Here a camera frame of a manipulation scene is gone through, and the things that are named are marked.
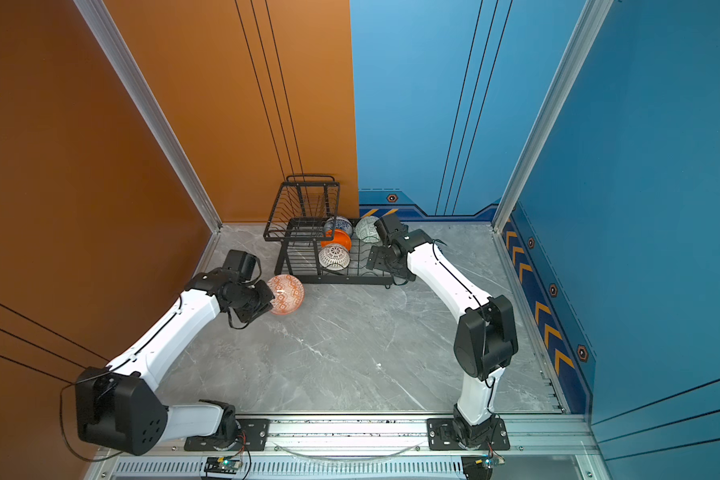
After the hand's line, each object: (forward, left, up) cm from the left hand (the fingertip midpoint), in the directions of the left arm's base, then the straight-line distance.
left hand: (277, 295), depth 83 cm
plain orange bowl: (+26, -15, -4) cm, 30 cm away
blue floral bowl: (+37, -15, -8) cm, 41 cm away
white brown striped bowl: (+22, -13, -10) cm, 28 cm away
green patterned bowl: (+37, -24, -11) cm, 46 cm away
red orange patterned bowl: (+2, -2, -3) cm, 4 cm away
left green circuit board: (-38, +9, -16) cm, 42 cm away
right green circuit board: (-36, -55, -13) cm, 67 cm away
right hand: (+10, -30, +2) cm, 31 cm away
